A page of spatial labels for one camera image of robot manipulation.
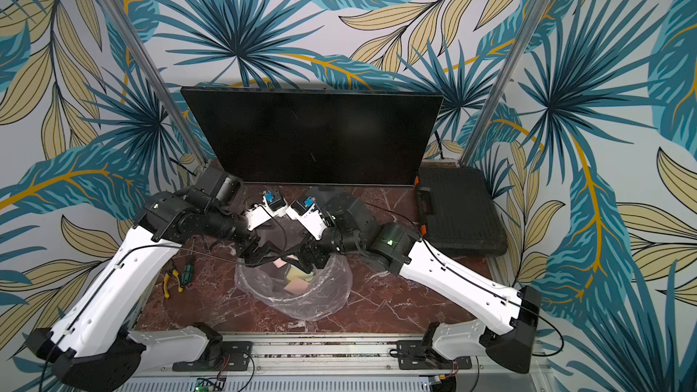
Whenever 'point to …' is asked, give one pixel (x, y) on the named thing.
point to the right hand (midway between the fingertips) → (290, 243)
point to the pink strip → (279, 262)
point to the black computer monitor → (319, 135)
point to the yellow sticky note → (293, 273)
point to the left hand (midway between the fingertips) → (273, 245)
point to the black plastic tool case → (457, 211)
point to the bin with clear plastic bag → (316, 295)
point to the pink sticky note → (297, 286)
